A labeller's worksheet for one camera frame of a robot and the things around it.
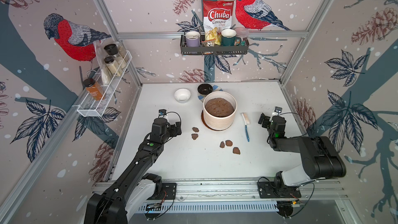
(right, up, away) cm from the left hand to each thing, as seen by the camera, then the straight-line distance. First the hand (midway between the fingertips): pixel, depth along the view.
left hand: (175, 120), depth 84 cm
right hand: (+57, +2, +10) cm, 58 cm away
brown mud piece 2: (+35, -18, +3) cm, 39 cm away
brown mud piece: (+10, -12, +8) cm, 18 cm away
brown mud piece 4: (+27, -16, +5) cm, 32 cm away
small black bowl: (+17, +19, +29) cm, 39 cm away
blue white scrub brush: (+44, -2, +12) cm, 45 cm away
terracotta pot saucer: (+16, -4, +11) cm, 20 cm away
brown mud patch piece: (+31, -15, +6) cm, 35 cm away
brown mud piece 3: (+11, -8, +11) cm, 17 cm away
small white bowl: (0, +14, +27) cm, 30 cm away
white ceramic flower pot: (+26, +6, +8) cm, 27 cm away
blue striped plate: (+25, +19, +33) cm, 46 cm away
